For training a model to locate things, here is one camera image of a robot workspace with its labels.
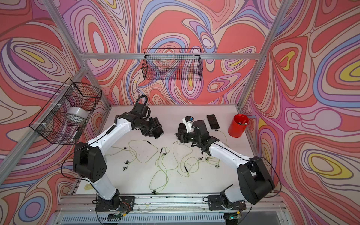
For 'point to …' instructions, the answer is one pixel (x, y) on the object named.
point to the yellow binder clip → (87, 187)
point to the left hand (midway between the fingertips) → (160, 128)
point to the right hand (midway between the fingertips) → (177, 138)
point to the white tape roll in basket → (77, 115)
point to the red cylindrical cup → (237, 125)
